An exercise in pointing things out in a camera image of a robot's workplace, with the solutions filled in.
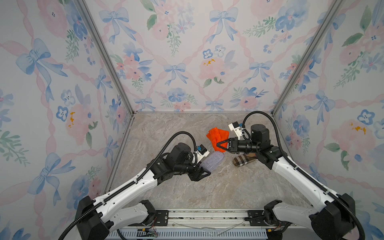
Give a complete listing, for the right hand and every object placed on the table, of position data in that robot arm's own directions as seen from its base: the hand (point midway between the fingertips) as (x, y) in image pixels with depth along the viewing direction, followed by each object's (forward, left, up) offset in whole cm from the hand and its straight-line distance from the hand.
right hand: (218, 146), depth 70 cm
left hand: (-8, +5, -6) cm, 12 cm away
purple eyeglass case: (-7, +3, -2) cm, 7 cm away
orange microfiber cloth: (+3, +1, +3) cm, 5 cm away
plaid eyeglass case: (+6, -18, -23) cm, 30 cm away
